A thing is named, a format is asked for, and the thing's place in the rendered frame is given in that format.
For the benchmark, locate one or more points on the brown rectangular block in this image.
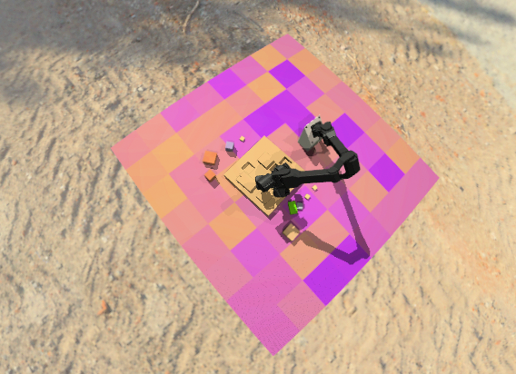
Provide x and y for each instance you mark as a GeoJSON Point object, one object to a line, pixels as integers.
{"type": "Point", "coordinates": [291, 232]}

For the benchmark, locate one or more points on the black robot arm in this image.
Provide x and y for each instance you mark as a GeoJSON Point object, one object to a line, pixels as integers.
{"type": "Point", "coordinates": [293, 178]}

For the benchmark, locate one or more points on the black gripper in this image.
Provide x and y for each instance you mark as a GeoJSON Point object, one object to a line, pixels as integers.
{"type": "Point", "coordinates": [256, 179]}

